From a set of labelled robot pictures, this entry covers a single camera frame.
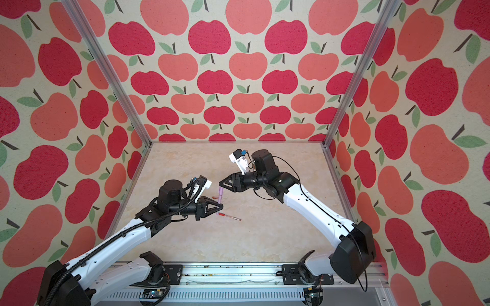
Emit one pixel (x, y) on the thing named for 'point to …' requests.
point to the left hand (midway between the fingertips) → (223, 209)
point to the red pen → (230, 217)
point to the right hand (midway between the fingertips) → (227, 181)
